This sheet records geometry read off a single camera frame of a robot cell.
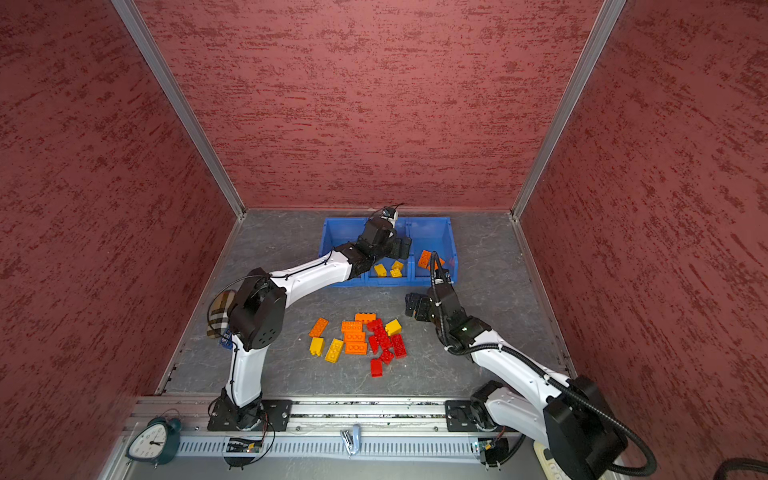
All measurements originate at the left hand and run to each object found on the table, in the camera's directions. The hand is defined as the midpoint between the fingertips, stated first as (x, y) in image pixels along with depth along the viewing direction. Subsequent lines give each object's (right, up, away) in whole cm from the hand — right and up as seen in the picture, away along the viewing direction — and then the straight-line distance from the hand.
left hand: (398, 241), depth 93 cm
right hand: (+5, -19, -7) cm, 21 cm away
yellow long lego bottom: (-19, -32, -8) cm, 38 cm away
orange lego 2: (+16, -8, +14) cm, 23 cm away
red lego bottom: (-6, -35, -12) cm, 37 cm away
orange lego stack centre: (-13, -29, -5) cm, 32 cm away
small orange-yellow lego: (0, -11, +5) cm, 12 cm away
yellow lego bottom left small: (-23, -30, -9) cm, 39 cm away
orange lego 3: (-10, -23, -3) cm, 26 cm away
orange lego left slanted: (-24, -27, -4) cm, 36 cm away
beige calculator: (+34, -51, -27) cm, 67 cm away
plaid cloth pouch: (-56, -22, -3) cm, 60 cm away
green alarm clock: (-56, -46, -26) cm, 77 cm away
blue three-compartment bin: (+12, +2, +17) cm, 21 cm away
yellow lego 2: (-1, -26, -5) cm, 26 cm away
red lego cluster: (-2, -30, -7) cm, 31 cm away
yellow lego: (0, -9, +10) cm, 13 cm away
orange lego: (+10, -7, +11) cm, 16 cm away
